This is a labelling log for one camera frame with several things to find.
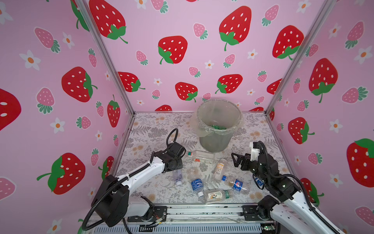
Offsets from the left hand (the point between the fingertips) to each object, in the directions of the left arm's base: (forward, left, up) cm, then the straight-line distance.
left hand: (179, 164), depth 86 cm
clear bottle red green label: (+10, -14, -6) cm, 18 cm away
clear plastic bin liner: (+37, -26, +4) cm, 45 cm away
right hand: (-1, -31, +14) cm, 34 cm away
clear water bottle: (-7, +1, -3) cm, 7 cm away
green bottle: (+27, -26, +2) cm, 38 cm away
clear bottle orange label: (-4, -23, -1) cm, 24 cm away
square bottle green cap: (-17, -20, 0) cm, 26 cm away
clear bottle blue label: (-10, -10, 0) cm, 14 cm away
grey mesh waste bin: (+14, -23, +2) cm, 27 cm away
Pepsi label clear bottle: (-12, -32, 0) cm, 34 cm away
